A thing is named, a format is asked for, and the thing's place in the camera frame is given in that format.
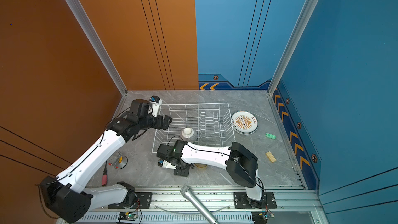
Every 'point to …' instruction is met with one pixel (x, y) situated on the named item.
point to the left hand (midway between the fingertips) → (165, 116)
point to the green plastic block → (270, 136)
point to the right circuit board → (261, 217)
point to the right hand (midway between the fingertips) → (182, 168)
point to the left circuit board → (127, 216)
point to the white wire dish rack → (212, 123)
